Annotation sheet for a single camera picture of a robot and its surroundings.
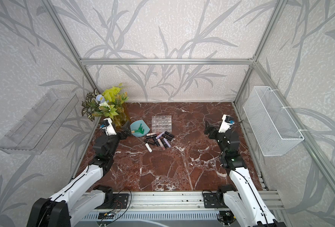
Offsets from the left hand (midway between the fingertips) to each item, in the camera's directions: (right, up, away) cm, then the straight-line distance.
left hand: (123, 122), depth 79 cm
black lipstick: (+13, -15, +16) cm, 26 cm away
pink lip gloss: (+12, -9, +20) cm, 25 cm away
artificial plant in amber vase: (-13, +12, +11) cm, 21 cm away
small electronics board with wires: (-6, -47, -9) cm, 48 cm away
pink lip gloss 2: (+20, -15, +15) cm, 29 cm away
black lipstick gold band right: (+24, -12, +19) cm, 33 cm away
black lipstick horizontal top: (+12, -11, +20) cm, 26 cm away
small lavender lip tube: (+18, -10, +20) cm, 29 cm away
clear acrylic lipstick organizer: (+19, -2, +26) cm, 32 cm away
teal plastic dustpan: (0, -4, +24) cm, 24 cm away
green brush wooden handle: (+4, -7, +23) cm, 24 cm away
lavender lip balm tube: (+24, -15, +16) cm, 32 cm away
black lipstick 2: (+16, -14, +17) cm, 27 cm away
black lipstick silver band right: (+25, -9, +20) cm, 33 cm away
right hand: (+50, 0, -2) cm, 50 cm away
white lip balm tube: (+11, -18, +14) cm, 25 cm away
